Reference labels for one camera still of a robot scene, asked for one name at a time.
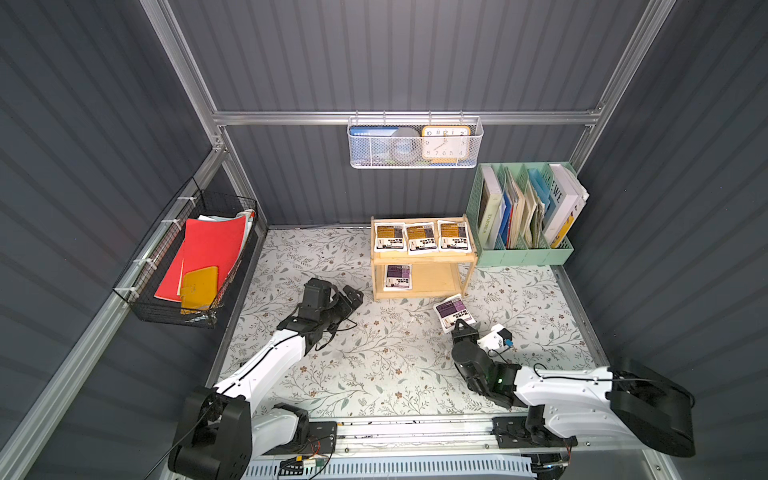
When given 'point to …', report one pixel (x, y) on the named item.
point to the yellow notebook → (199, 288)
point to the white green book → (490, 203)
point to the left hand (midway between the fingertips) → (352, 301)
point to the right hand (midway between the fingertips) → (457, 318)
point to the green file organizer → (523, 214)
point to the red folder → (205, 243)
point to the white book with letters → (571, 198)
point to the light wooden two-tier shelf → (378, 260)
